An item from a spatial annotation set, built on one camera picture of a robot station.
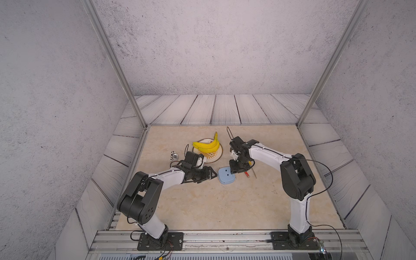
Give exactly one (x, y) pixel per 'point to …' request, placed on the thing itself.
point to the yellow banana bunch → (208, 148)
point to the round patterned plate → (209, 157)
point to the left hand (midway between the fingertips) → (215, 176)
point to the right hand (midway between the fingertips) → (234, 171)
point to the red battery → (247, 174)
